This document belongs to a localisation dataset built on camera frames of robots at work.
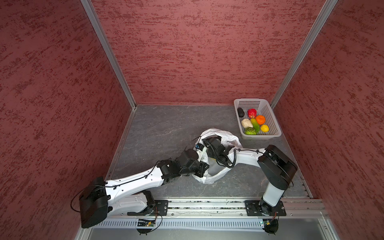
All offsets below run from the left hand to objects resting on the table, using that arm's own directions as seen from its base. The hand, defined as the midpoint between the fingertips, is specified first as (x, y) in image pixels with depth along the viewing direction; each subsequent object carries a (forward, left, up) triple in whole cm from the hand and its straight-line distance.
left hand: (207, 170), depth 74 cm
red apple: (+46, -36, -8) cm, 59 cm away
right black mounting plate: (-15, -24, -13) cm, 31 cm away
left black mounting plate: (-15, +24, -13) cm, 32 cm away
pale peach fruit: (+37, -30, -7) cm, 48 cm away
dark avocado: (+47, -27, -7) cm, 55 cm away
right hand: (+15, -3, -14) cm, 21 cm away
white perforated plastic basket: (+52, -46, -8) cm, 70 cm away
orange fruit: (+41, -41, -9) cm, 59 cm away
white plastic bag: (+5, -5, -13) cm, 15 cm away
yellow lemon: (+33, -42, -10) cm, 55 cm away
